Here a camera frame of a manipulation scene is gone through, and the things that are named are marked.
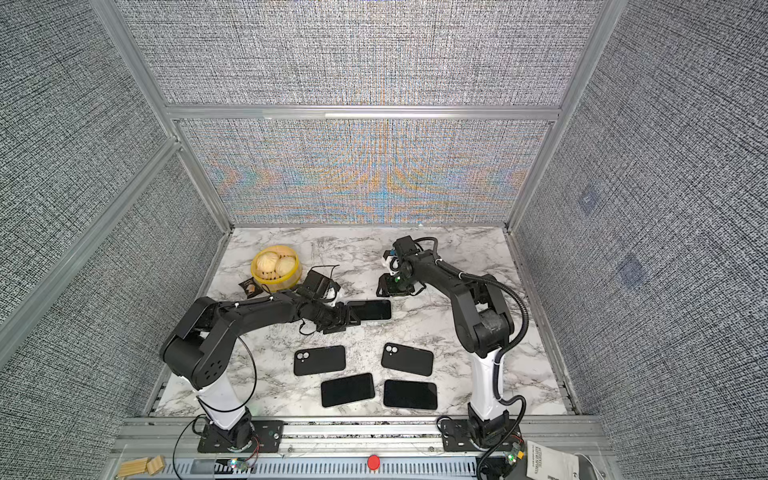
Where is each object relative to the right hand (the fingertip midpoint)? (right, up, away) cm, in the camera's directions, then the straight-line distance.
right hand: (385, 292), depth 97 cm
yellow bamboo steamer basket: (-39, +4, +5) cm, 39 cm away
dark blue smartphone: (-4, -5, -2) cm, 7 cm away
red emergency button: (-3, -37, -27) cm, 45 cm away
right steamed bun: (-34, +8, +3) cm, 35 cm away
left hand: (-9, -9, -7) cm, 15 cm away
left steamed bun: (-40, +10, +4) cm, 41 cm away
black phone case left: (-19, -18, -11) cm, 29 cm away
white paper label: (+37, -36, -28) cm, 58 cm away
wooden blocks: (-57, -37, -28) cm, 73 cm away
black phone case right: (+7, -18, -11) cm, 22 cm away
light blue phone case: (-4, -5, -2) cm, 7 cm away
